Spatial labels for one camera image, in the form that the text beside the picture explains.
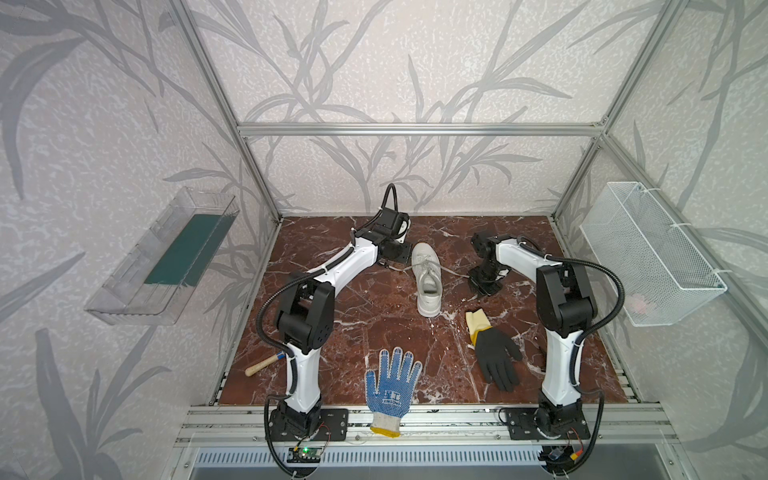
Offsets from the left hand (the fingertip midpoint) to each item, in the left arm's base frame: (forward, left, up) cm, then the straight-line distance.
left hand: (410, 242), depth 94 cm
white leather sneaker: (-18, -6, -4) cm, 19 cm away
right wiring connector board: (-54, -38, -17) cm, 68 cm away
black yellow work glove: (-30, -25, -12) cm, 41 cm away
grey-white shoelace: (-5, -5, -5) cm, 9 cm away
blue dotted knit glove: (-43, +5, -12) cm, 45 cm away
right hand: (-7, -21, -12) cm, 25 cm away
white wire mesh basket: (-25, -51, +23) cm, 61 cm away
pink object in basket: (-25, -56, +8) cm, 62 cm away
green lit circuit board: (-55, +26, -15) cm, 62 cm away
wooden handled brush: (-34, +40, -11) cm, 54 cm away
